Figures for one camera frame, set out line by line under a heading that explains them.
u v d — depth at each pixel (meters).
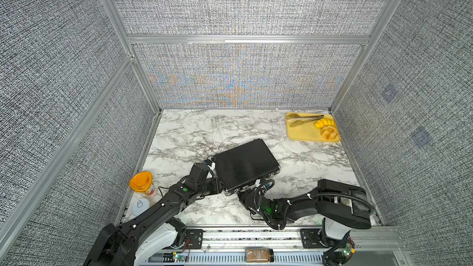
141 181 0.79
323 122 1.10
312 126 1.12
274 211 0.64
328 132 1.03
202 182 0.67
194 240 0.74
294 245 0.73
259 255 0.67
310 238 0.73
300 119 1.14
